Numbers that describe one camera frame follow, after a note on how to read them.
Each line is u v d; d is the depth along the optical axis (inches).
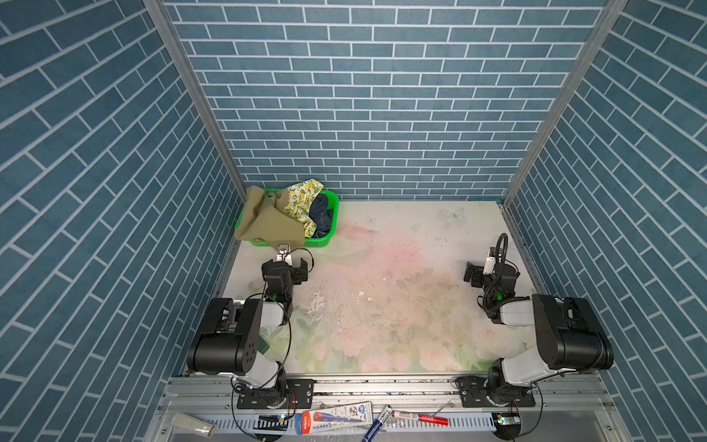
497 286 28.6
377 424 26.8
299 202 41.4
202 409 27.7
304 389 29.0
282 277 28.8
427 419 27.4
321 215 41.4
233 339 17.9
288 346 33.3
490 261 33.1
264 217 36.9
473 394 29.0
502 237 29.4
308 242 38.0
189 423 26.2
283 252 31.4
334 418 27.3
